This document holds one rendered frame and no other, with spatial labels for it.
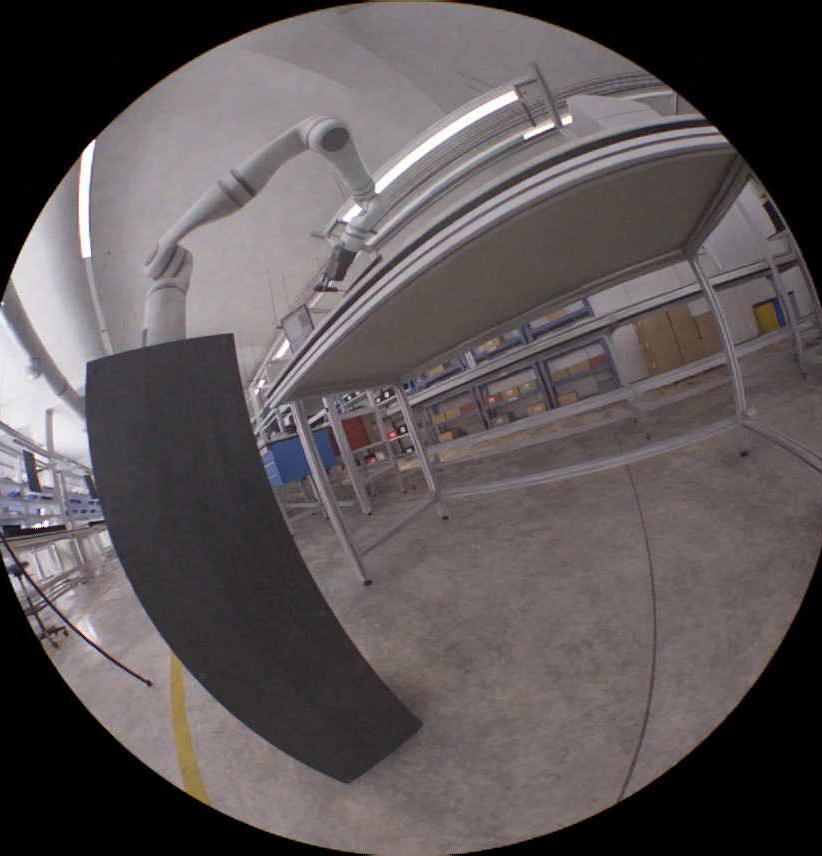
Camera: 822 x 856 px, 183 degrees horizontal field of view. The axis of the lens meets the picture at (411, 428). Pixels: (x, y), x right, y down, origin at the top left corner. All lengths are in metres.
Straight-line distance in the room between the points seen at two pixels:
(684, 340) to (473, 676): 3.94
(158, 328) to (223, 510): 0.33
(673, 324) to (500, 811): 4.10
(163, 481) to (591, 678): 0.82
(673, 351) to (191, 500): 4.09
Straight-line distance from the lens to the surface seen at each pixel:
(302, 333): 2.31
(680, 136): 0.69
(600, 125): 0.66
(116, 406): 0.39
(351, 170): 0.70
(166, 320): 0.53
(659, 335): 3.89
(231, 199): 0.60
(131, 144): 3.49
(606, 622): 0.80
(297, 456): 2.25
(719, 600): 0.85
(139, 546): 0.37
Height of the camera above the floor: 0.63
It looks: level
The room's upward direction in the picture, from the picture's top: 20 degrees counter-clockwise
